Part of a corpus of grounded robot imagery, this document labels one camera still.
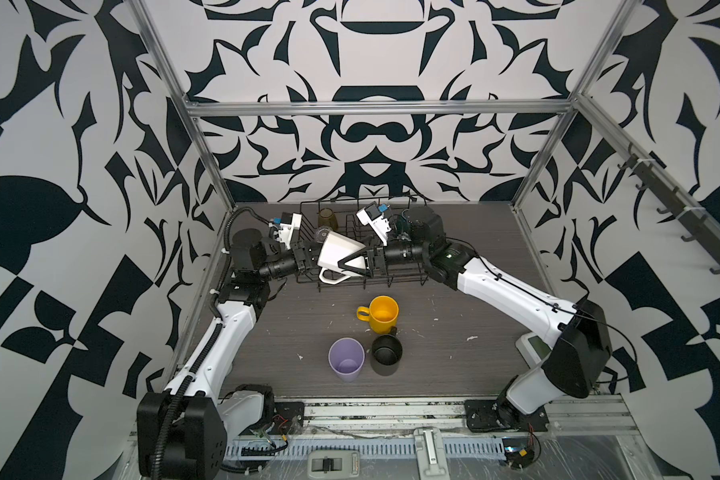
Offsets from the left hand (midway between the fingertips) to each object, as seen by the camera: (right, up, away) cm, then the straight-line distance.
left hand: (336, 245), depth 69 cm
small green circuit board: (+43, -49, +2) cm, 65 cm away
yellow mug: (+12, -21, +20) cm, 31 cm away
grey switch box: (0, -48, -3) cm, 48 cm away
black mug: (+13, -30, +14) cm, 35 cm away
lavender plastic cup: (+2, -31, +13) cm, 34 cm away
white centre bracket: (+21, -47, -1) cm, 52 cm away
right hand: (+2, -3, -3) cm, 5 cm away
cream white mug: (+1, 0, -6) cm, 6 cm away
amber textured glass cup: (-6, +8, +35) cm, 36 cm away
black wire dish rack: (+11, -6, -7) cm, 14 cm away
